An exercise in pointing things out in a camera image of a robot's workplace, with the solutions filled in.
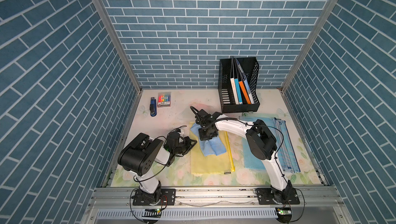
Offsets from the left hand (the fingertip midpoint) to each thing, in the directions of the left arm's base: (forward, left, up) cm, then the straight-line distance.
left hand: (200, 143), depth 90 cm
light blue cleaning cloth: (-1, -8, -1) cm, 8 cm away
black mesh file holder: (+43, -33, +23) cm, 59 cm away
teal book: (+25, -22, +21) cm, 40 cm away
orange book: (+25, -27, +18) cm, 41 cm away
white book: (+26, -21, +19) cm, 38 cm away
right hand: (+3, -2, -2) cm, 4 cm away
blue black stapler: (+26, +33, +1) cm, 42 cm away
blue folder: (+25, -25, +27) cm, 44 cm away
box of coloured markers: (+34, +28, 0) cm, 44 cm away
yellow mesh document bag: (-11, -12, -2) cm, 17 cm away
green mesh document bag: (+21, -40, +1) cm, 46 cm away
